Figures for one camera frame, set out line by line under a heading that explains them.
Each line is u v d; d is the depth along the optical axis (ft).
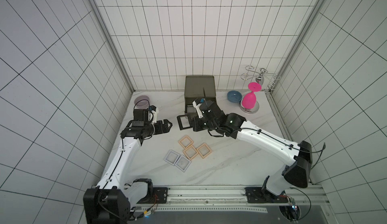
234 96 3.74
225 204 2.35
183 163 2.74
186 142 2.99
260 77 2.89
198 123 2.08
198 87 3.08
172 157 2.81
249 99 2.93
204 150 2.90
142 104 3.50
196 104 2.16
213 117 1.76
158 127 2.29
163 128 2.33
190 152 2.87
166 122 2.38
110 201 1.24
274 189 1.94
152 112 2.37
